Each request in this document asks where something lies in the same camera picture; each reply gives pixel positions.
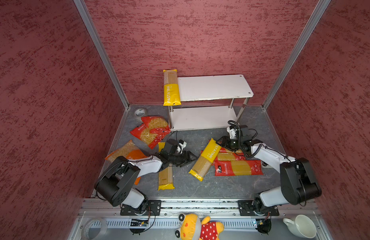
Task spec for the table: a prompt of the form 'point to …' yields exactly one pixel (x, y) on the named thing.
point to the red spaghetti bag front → (238, 167)
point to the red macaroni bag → (152, 131)
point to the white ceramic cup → (302, 225)
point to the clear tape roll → (94, 228)
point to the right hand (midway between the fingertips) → (217, 145)
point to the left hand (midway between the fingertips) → (194, 163)
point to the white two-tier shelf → (234, 88)
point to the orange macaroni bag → (129, 151)
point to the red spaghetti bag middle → (229, 156)
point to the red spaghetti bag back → (224, 150)
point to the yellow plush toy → (192, 227)
